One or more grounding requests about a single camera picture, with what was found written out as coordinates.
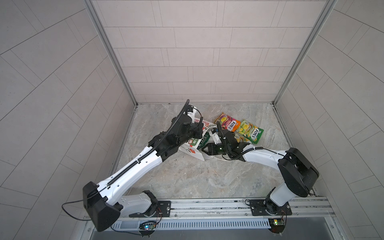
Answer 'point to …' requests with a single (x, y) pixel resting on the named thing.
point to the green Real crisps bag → (204, 140)
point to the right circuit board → (277, 224)
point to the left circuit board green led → (148, 226)
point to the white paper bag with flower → (191, 146)
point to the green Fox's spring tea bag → (253, 133)
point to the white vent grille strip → (239, 223)
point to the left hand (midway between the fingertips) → (208, 123)
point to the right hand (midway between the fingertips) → (204, 150)
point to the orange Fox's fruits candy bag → (228, 122)
